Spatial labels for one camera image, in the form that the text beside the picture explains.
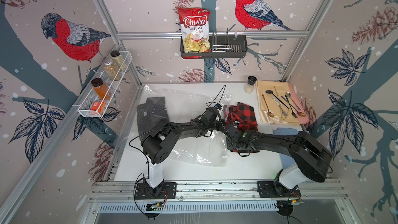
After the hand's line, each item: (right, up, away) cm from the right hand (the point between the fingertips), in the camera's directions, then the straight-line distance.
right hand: (229, 142), depth 90 cm
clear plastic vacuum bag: (-13, -3, -2) cm, 13 cm away
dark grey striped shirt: (-51, +15, +10) cm, 54 cm away
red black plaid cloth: (+11, +14, +9) cm, 20 cm away
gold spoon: (+29, +16, +12) cm, 35 cm away
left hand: (-1, +12, 0) cm, 12 cm away
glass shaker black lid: (+19, +33, +23) cm, 44 cm away
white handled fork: (+38, +21, +17) cm, 47 cm away
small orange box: (-62, +23, -24) cm, 71 cm away
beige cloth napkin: (+43, +33, +27) cm, 61 cm away
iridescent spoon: (+49, +16, +11) cm, 52 cm away
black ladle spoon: (+35, +30, +24) cm, 52 cm away
